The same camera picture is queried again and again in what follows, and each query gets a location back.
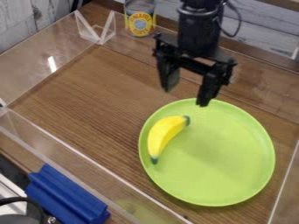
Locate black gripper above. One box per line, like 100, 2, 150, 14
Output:
154, 32, 238, 107

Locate yellow toy banana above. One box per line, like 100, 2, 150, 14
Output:
147, 115, 191, 165

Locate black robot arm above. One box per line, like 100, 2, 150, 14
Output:
154, 0, 238, 107

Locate green plastic plate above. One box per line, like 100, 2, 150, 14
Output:
138, 98, 277, 207

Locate yellow blue tin can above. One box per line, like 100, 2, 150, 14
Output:
124, 0, 156, 38

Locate blue plastic block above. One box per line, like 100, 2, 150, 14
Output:
26, 164, 111, 224

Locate clear acrylic triangle bracket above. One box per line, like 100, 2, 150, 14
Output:
75, 10, 116, 46

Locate clear acrylic enclosure wall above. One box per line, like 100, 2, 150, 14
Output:
0, 99, 194, 224

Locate black cable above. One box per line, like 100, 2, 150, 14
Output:
0, 196, 44, 224

